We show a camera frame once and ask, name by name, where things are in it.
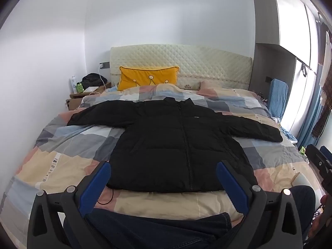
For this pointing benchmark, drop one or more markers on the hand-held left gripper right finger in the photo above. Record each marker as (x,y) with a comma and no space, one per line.
(232,186)

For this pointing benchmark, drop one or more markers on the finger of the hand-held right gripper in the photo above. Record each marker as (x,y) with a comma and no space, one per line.
(315,158)

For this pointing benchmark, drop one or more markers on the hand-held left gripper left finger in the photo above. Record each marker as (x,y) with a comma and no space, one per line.
(95,186)

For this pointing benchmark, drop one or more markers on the black puffer jacket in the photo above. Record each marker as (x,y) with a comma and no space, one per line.
(160,147)

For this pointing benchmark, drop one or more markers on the white round object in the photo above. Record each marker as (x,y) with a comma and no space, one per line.
(302,179)

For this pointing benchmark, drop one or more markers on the patchwork colour-block quilt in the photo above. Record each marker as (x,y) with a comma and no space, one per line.
(77,160)

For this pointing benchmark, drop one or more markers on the blue curtain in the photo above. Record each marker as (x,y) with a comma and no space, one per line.
(308,124)

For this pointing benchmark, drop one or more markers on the light blue cloth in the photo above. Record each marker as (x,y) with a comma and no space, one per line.
(289,134)

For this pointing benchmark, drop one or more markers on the brown plaid hanging garment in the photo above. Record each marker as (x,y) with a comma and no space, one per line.
(321,119)

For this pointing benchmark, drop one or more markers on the person's right leg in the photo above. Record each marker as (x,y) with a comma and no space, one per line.
(303,205)

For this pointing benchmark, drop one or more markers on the person's leg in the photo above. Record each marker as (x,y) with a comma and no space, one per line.
(155,230)
(303,205)

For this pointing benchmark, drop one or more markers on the person's left leg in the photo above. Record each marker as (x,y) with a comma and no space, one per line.
(155,230)

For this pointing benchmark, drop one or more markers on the wooden nightstand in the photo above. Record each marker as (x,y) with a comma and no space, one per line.
(74,103)

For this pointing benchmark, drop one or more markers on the white flat box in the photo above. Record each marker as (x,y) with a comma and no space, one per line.
(91,89)

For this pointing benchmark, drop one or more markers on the light blue pillow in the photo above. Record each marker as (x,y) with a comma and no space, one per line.
(112,89)

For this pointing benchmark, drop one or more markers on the green packet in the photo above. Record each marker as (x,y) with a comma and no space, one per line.
(80,87)

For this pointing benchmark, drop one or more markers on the white hanging garment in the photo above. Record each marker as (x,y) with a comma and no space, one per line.
(326,57)

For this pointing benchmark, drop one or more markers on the white spray bottle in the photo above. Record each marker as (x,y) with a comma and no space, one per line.
(74,84)

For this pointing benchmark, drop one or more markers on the black bag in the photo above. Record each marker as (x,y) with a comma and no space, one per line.
(93,79)

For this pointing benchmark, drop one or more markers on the cream floral pillow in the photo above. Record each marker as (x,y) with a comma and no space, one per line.
(189,84)

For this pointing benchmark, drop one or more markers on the yellow crown-print pillow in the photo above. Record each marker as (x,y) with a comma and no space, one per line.
(140,76)

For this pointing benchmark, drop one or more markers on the cream quilted headboard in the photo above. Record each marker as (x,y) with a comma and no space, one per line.
(207,59)

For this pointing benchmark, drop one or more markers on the grey wardrobe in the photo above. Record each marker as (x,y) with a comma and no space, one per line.
(264,18)

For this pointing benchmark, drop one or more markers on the grey wall socket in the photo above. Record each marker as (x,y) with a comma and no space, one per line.
(105,65)

